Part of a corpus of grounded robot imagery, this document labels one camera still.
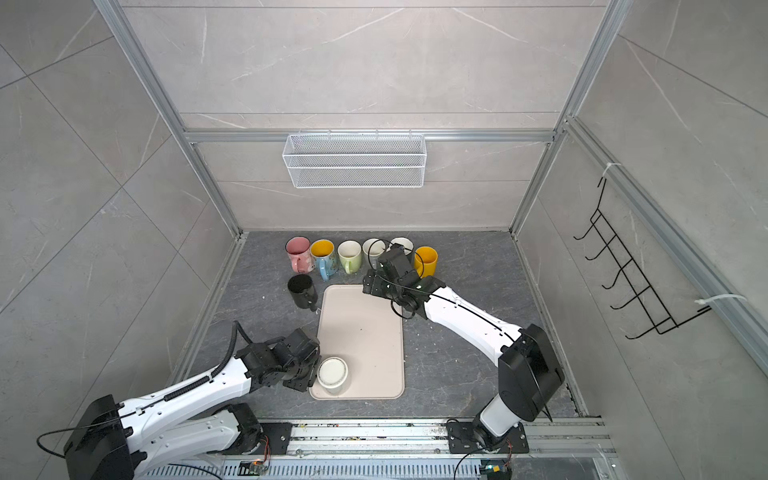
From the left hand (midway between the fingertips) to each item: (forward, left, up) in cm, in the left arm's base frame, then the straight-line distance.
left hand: (328, 356), depth 81 cm
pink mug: (+34, +12, +5) cm, 37 cm away
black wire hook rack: (+6, -72, +26) cm, 77 cm away
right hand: (+17, -13, +11) cm, 24 cm away
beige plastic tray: (+10, -10, -7) cm, 16 cm away
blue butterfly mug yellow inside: (+32, +3, +4) cm, 32 cm away
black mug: (+22, +11, -1) cm, 25 cm away
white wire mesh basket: (+59, -7, +23) cm, 64 cm away
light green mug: (+37, -4, 0) cm, 37 cm away
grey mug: (+37, -13, +2) cm, 39 cm away
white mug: (-5, -2, +1) cm, 5 cm away
